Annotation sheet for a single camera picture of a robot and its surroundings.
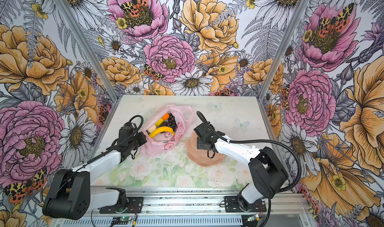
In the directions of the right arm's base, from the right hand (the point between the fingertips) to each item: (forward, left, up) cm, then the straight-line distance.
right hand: (205, 147), depth 88 cm
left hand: (+6, +36, 0) cm, 36 cm away
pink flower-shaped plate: (-2, +3, -7) cm, 8 cm away
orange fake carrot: (+23, +25, +1) cm, 34 cm away
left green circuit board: (-33, +41, -6) cm, 53 cm away
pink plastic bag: (+22, +13, +4) cm, 26 cm away
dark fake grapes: (+20, +22, -2) cm, 30 cm away
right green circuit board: (-33, -20, -7) cm, 40 cm away
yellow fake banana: (+14, +28, -1) cm, 31 cm away
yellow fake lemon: (+20, +29, -1) cm, 36 cm away
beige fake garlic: (+14, +33, 0) cm, 36 cm away
